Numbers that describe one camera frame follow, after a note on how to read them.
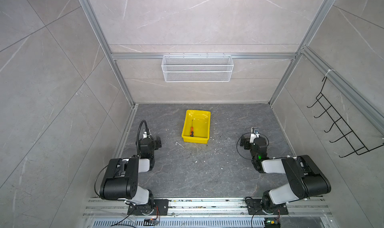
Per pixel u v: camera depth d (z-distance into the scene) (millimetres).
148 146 715
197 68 1009
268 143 1003
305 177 453
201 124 1072
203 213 730
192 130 1030
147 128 768
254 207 729
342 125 670
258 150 703
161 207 732
